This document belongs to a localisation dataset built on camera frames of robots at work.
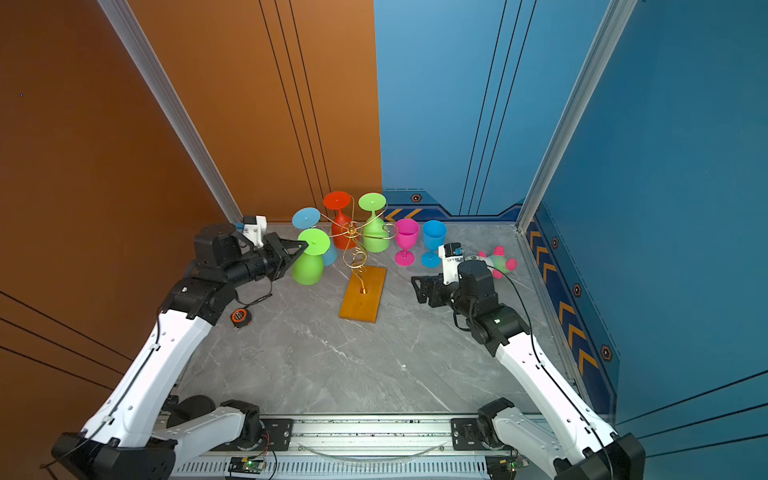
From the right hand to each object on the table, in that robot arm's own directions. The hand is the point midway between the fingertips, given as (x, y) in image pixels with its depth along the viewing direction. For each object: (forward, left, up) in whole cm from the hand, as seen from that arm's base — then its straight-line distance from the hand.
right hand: (422, 277), depth 75 cm
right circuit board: (-37, -18, -26) cm, 49 cm away
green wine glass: (+2, +29, +2) cm, 29 cm away
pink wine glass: (+24, +3, -8) cm, 26 cm away
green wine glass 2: (+15, +13, +1) cm, 20 cm away
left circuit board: (-36, +43, -25) cm, 62 cm away
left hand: (+2, +26, +12) cm, 29 cm away
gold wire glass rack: (+10, +18, -2) cm, 21 cm away
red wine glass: (+9, +20, +7) cm, 23 cm away
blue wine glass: (+23, -6, -9) cm, 26 cm away
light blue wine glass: (+12, +29, +10) cm, 33 cm away
